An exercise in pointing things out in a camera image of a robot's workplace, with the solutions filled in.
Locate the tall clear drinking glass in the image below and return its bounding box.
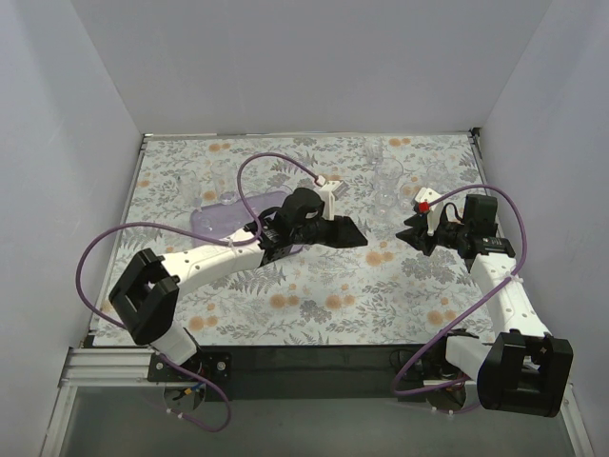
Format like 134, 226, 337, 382
373, 158, 403, 216

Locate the clear stemmed wine glass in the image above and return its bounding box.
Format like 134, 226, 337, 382
176, 170, 212, 234

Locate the floral patterned table mat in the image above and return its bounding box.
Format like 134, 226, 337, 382
110, 134, 481, 345

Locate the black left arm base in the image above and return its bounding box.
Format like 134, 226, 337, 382
147, 351, 232, 384

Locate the purple rectangular tray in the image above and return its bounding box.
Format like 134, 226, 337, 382
189, 187, 292, 239

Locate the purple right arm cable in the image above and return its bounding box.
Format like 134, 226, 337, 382
390, 185, 529, 415

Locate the clear back tumbler glass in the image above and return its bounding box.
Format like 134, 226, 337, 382
363, 138, 383, 166

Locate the clear stemmed goblet glass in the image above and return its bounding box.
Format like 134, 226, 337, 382
398, 183, 422, 213

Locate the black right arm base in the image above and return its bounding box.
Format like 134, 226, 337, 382
389, 348, 469, 387

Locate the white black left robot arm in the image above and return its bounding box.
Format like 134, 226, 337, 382
108, 188, 367, 367

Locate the tall clear flute glass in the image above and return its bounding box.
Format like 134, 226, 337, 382
210, 160, 238, 205

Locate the aluminium table frame rail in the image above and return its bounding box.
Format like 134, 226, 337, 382
40, 135, 158, 457

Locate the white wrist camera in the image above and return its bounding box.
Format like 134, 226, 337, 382
316, 180, 348, 221
414, 188, 444, 236

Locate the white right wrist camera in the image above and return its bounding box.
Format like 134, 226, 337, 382
414, 188, 444, 236

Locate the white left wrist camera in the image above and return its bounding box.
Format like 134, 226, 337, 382
316, 180, 348, 221

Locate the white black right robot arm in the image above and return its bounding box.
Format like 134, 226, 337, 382
391, 188, 574, 417

